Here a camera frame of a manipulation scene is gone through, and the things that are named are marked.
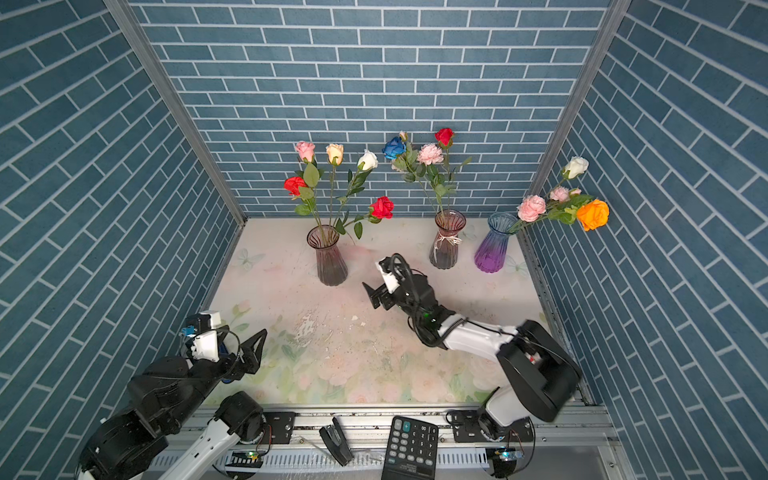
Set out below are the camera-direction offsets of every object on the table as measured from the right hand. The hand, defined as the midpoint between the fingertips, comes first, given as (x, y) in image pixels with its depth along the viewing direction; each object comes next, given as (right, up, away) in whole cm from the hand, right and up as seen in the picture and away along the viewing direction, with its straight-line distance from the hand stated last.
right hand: (376, 270), depth 83 cm
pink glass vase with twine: (+22, +7, +16) cm, 28 cm away
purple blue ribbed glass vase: (+37, +4, +14) cm, 40 cm away
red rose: (-24, +24, +1) cm, 34 cm away
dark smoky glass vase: (-15, +1, +10) cm, 19 cm away
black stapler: (-8, -40, -13) cm, 43 cm away
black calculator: (+9, -41, -14) cm, 45 cm away
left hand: (-26, -11, -19) cm, 34 cm away
